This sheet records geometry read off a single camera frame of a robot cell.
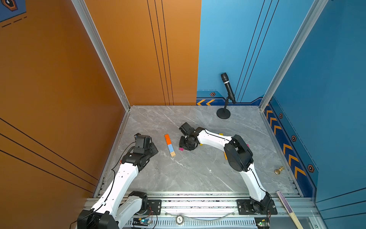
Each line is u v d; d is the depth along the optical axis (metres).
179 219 0.65
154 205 0.74
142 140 0.62
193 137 0.72
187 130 0.78
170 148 0.94
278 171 0.84
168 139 1.00
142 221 0.71
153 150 0.74
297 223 0.68
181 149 0.94
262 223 0.71
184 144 0.85
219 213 0.72
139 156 0.57
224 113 1.15
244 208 0.73
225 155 0.57
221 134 1.03
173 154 0.92
